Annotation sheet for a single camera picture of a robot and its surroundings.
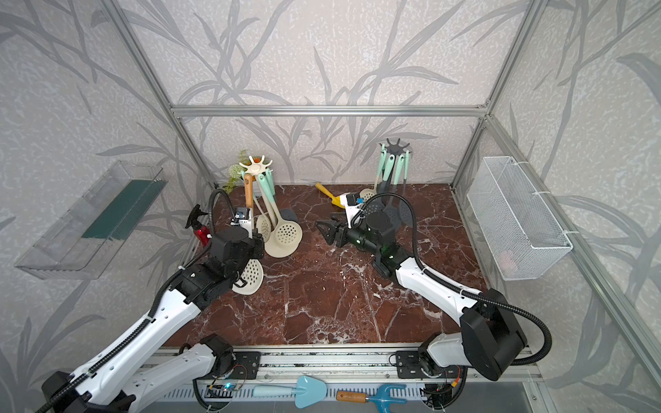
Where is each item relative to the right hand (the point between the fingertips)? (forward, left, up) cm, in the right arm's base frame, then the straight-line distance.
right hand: (323, 218), depth 74 cm
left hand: (-2, +20, -3) cm, 20 cm away
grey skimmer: (+12, -28, -13) cm, 33 cm away
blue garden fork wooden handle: (-40, -8, -26) cm, 48 cm away
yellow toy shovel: (+32, -1, -28) cm, 42 cm away
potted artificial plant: (+35, +39, -12) cm, 54 cm away
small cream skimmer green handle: (+5, +14, -16) cm, 22 cm away
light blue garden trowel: (-39, +4, -27) cm, 48 cm away
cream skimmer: (+5, +21, -8) cm, 23 cm away
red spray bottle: (+9, +48, -19) cm, 52 cm away
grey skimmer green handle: (+13, -19, -2) cm, 24 cm away
